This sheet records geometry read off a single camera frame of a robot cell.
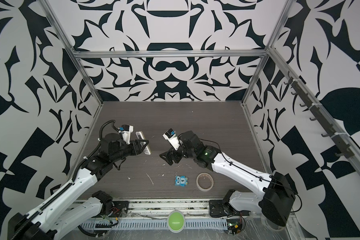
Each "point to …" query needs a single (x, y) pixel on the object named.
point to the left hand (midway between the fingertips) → (146, 139)
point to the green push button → (176, 221)
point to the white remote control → (140, 136)
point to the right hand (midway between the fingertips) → (166, 149)
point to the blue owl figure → (181, 180)
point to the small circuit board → (234, 227)
